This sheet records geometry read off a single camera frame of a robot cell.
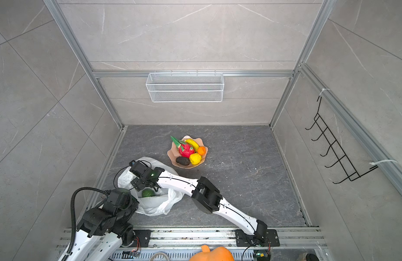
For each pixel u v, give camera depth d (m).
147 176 0.69
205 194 0.61
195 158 0.93
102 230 0.50
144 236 0.73
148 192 0.83
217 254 0.65
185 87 1.01
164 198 0.74
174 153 1.01
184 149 0.95
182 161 0.93
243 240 0.73
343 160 0.64
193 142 1.03
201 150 0.95
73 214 0.50
